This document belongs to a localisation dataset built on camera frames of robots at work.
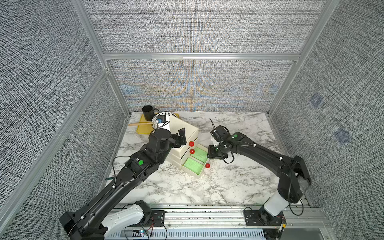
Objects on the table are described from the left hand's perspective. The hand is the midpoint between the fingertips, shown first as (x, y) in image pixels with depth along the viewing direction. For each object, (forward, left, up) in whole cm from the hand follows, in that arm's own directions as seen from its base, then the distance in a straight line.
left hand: (179, 128), depth 67 cm
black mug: (+37, +25, -26) cm, 52 cm away
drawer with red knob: (+1, -5, -15) cm, 16 cm away
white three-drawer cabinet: (+2, -6, -33) cm, 33 cm away
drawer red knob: (+1, -6, -22) cm, 23 cm away
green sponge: (+3, -11, -30) cm, 32 cm away
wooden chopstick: (+30, +31, -31) cm, 53 cm away
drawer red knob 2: (-5, -15, -30) cm, 33 cm away
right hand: (-2, -15, -21) cm, 26 cm away
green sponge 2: (-4, -6, -32) cm, 32 cm away
